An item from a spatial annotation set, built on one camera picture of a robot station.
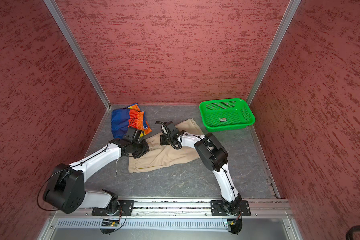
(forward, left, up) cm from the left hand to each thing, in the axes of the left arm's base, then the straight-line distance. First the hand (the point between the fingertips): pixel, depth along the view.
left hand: (150, 151), depth 87 cm
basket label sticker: (+30, -50, -5) cm, 59 cm away
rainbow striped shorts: (+30, +19, -3) cm, 36 cm away
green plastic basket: (+36, -53, -5) cm, 64 cm away
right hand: (+10, -5, -6) cm, 12 cm away
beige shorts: (-1, -5, -3) cm, 6 cm away
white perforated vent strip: (-34, -1, -7) cm, 35 cm away
